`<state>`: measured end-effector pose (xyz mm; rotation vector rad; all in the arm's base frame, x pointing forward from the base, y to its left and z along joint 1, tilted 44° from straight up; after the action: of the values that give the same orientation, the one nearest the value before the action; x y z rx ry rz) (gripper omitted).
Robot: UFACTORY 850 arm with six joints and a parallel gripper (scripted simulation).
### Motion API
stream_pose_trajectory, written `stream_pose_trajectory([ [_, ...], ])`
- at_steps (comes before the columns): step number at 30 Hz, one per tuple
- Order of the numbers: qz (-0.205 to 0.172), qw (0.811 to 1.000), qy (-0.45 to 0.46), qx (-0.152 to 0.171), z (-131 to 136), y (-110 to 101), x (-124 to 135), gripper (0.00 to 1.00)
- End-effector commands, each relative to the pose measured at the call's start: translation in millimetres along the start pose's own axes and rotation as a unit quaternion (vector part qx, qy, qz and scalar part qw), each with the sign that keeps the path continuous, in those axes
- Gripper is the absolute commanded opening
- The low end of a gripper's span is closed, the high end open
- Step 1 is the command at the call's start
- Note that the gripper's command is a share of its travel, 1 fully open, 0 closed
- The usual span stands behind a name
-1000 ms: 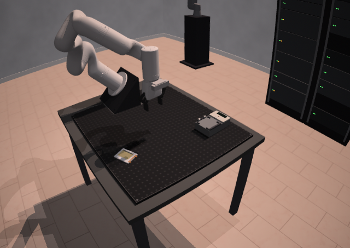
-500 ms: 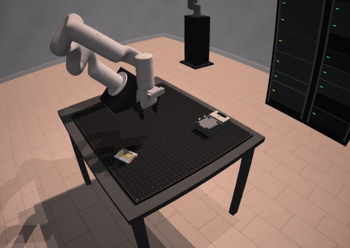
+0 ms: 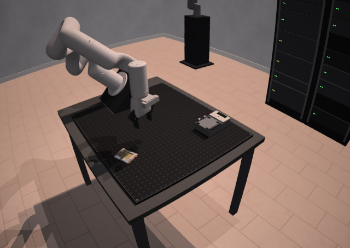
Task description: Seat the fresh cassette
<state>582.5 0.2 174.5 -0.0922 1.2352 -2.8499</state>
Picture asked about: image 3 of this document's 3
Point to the white cassette with orange tabs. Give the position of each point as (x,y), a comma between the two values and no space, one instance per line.
(125,156)

